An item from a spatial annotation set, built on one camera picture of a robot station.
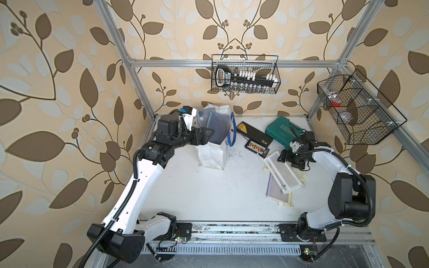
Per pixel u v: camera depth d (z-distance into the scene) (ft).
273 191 2.84
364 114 2.37
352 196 1.45
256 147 3.34
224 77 2.78
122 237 1.19
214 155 2.85
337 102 2.64
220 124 3.01
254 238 2.42
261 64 2.99
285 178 2.85
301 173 2.99
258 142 3.43
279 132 3.45
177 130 1.76
